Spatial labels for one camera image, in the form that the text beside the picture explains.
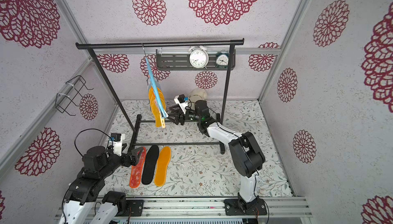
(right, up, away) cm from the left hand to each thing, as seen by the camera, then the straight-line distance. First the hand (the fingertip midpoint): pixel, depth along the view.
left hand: (134, 148), depth 73 cm
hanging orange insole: (+6, +26, +7) cm, 27 cm away
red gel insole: (-4, -15, +13) cm, 20 cm away
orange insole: (+9, -13, +17) cm, 24 cm away
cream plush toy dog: (+30, +31, +41) cm, 59 cm away
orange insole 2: (+9, +17, +6) cm, 20 cm away
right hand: (+14, +18, +6) cm, 24 cm away
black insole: (+3, -10, +17) cm, 20 cm away
